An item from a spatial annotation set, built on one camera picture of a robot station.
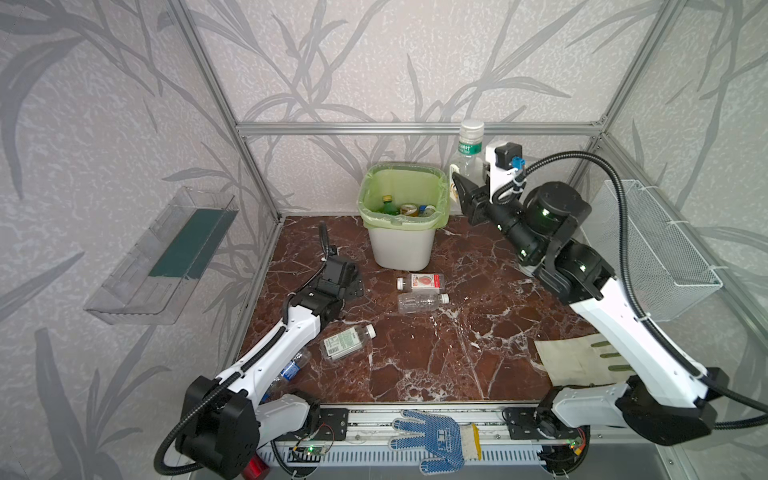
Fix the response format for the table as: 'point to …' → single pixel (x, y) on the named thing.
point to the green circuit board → (312, 450)
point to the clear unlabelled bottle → (421, 302)
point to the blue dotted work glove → (443, 435)
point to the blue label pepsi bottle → (426, 210)
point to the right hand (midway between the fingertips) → (465, 162)
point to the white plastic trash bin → (403, 250)
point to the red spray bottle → (256, 469)
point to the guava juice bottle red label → (420, 281)
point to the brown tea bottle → (409, 209)
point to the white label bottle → (347, 341)
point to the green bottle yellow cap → (388, 206)
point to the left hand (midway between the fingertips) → (345, 271)
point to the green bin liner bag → (418, 183)
